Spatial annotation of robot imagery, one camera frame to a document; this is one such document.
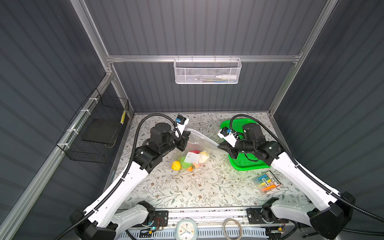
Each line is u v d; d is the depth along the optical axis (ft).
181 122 1.86
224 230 2.30
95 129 2.44
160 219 2.37
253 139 1.87
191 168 2.75
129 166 1.49
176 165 2.69
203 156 2.59
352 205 1.26
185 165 2.61
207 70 4.06
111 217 1.23
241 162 3.06
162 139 1.64
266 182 2.75
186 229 2.26
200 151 2.75
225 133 2.00
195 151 2.52
